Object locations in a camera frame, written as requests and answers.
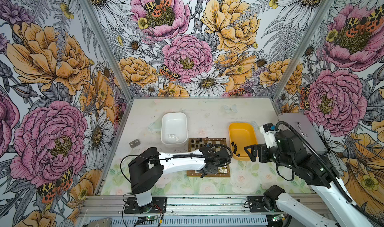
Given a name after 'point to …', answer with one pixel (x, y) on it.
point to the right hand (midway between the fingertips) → (254, 153)
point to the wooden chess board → (196, 143)
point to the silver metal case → (301, 121)
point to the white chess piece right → (173, 136)
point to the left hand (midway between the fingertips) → (206, 170)
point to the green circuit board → (152, 217)
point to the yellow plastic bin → (242, 135)
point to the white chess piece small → (169, 137)
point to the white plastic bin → (174, 129)
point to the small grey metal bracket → (134, 143)
